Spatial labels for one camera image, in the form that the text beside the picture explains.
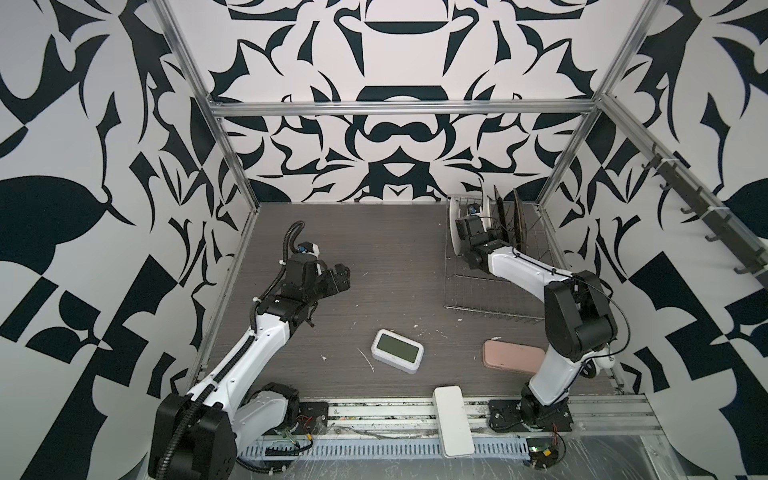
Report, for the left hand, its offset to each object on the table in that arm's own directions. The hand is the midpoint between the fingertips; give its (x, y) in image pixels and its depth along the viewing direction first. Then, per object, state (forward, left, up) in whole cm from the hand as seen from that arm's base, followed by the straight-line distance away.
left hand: (337, 268), depth 82 cm
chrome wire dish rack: (+1, -41, -16) cm, 44 cm away
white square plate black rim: (+17, -44, +5) cm, 47 cm away
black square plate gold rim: (+18, -57, -4) cm, 60 cm away
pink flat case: (-20, -47, -16) cm, 54 cm away
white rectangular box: (-37, -28, -12) cm, 48 cm away
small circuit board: (-41, -49, -17) cm, 66 cm away
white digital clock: (-18, -16, -13) cm, 27 cm away
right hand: (+13, -46, -2) cm, 47 cm away
